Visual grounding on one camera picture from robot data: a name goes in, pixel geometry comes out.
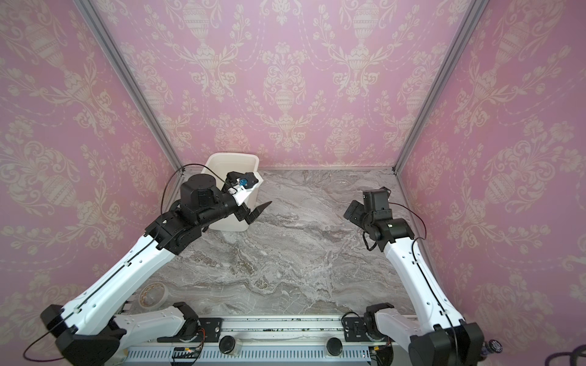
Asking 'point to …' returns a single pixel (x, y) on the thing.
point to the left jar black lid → (226, 344)
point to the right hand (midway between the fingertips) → (359, 212)
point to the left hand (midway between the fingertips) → (260, 188)
